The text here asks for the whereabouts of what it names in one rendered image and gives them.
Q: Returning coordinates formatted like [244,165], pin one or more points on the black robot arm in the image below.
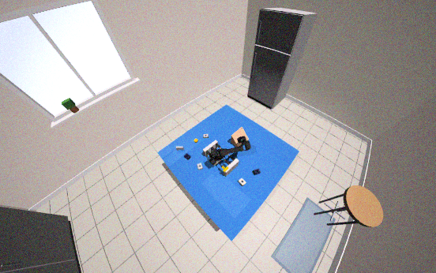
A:
[222,152]

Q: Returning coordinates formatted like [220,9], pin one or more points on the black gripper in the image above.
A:
[213,161]

